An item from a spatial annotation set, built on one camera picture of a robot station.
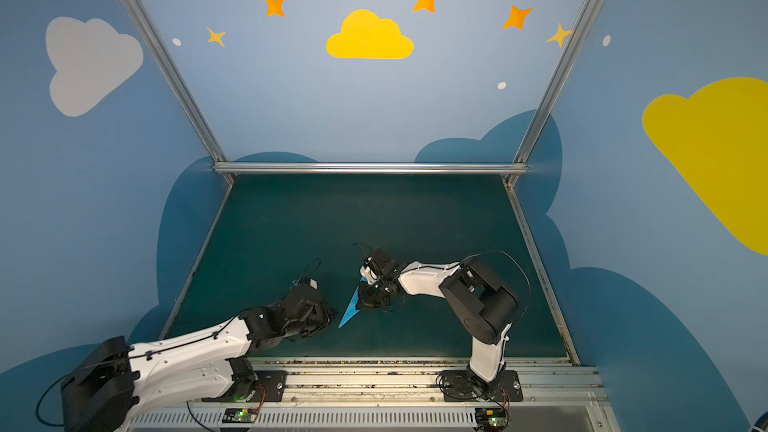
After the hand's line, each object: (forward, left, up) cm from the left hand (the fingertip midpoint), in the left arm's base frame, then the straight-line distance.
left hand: (344, 317), depth 81 cm
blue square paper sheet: (+4, -1, -6) cm, 8 cm away
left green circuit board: (-22, +22, -6) cm, 32 cm away
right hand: (+5, -3, -5) cm, 7 cm away
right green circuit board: (-22, -37, -6) cm, 44 cm away
